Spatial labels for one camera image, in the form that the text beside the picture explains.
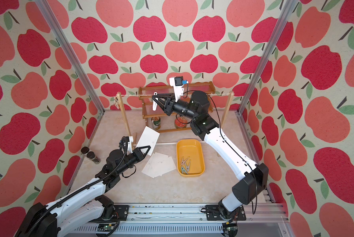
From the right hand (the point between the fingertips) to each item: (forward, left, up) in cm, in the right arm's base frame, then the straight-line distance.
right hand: (154, 99), depth 59 cm
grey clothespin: (-7, -16, -47) cm, 50 cm away
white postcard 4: (-10, +9, -48) cm, 50 cm away
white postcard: (+1, +7, -29) cm, 30 cm away
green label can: (+20, +8, -38) cm, 44 cm away
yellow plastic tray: (0, -17, -48) cm, 51 cm away
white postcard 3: (-9, +4, -47) cm, 48 cm away
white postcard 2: (-5, -2, -50) cm, 50 cm away
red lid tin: (+25, -7, -44) cm, 51 cm away
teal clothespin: (-9, -13, -47) cm, 50 cm away
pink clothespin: (-3, -13, -46) cm, 48 cm away
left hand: (-8, +4, -29) cm, 30 cm away
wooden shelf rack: (+28, +5, -47) cm, 55 cm away
